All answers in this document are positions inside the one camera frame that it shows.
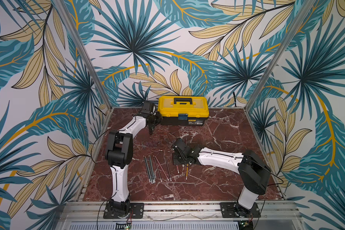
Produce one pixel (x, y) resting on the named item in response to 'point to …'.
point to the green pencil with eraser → (152, 170)
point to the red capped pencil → (167, 179)
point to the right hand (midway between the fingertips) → (173, 159)
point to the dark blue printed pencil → (151, 169)
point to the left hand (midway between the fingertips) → (163, 119)
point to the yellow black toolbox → (183, 110)
